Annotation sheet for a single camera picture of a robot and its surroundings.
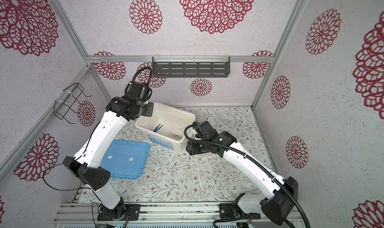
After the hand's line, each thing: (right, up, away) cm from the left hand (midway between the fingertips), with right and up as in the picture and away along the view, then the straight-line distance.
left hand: (145, 110), depth 77 cm
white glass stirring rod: (+28, -35, +11) cm, 46 cm away
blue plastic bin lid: (-17, -29, +15) cm, 37 cm away
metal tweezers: (+14, -16, +25) cm, 33 cm away
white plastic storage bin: (+7, -8, +29) cm, 31 cm away
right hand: (+23, -18, -3) cm, 30 cm away
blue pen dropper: (-1, -11, +30) cm, 32 cm away
